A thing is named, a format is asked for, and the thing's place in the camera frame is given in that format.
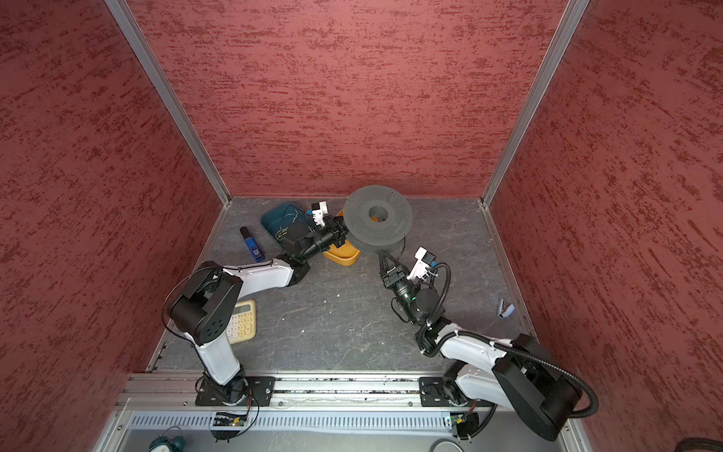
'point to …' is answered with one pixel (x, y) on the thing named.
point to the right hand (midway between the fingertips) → (376, 257)
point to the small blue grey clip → (506, 310)
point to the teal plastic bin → (278, 217)
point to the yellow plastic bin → (345, 253)
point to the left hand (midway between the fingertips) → (361, 220)
